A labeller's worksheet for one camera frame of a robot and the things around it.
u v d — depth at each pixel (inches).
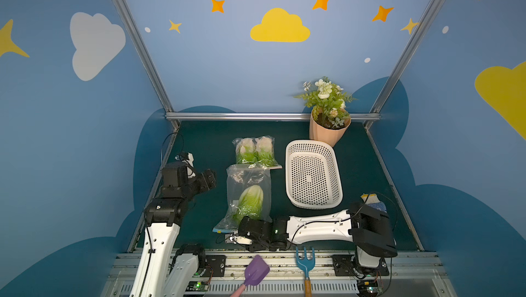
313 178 38.7
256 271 28.4
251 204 31.7
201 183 25.4
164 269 16.8
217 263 29.5
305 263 29.3
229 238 25.1
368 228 19.0
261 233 23.0
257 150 38.8
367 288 28.0
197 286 28.1
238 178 37.5
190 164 25.5
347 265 29.1
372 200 35.7
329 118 40.0
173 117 46.8
